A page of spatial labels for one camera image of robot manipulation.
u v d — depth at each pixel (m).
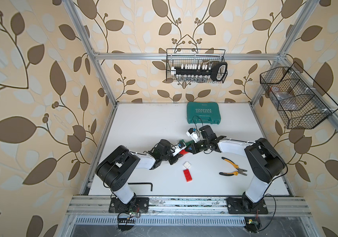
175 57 0.91
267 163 0.48
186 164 0.87
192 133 0.85
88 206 0.76
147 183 0.83
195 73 0.85
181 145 0.79
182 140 0.96
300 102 0.73
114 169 0.47
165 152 0.75
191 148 0.81
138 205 0.74
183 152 0.88
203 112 1.08
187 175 0.83
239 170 0.85
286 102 0.71
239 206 0.72
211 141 0.74
